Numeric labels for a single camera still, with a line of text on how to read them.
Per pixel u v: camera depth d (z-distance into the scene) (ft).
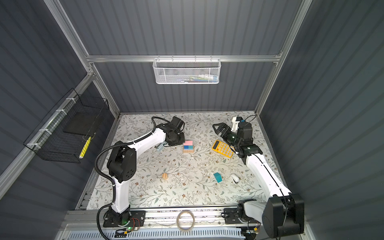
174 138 2.60
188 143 3.07
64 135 2.37
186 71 4.06
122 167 1.72
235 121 2.43
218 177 2.83
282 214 1.30
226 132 2.32
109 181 1.77
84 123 2.48
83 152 2.20
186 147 3.22
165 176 2.79
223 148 3.24
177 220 2.38
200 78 3.01
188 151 3.23
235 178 2.74
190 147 3.23
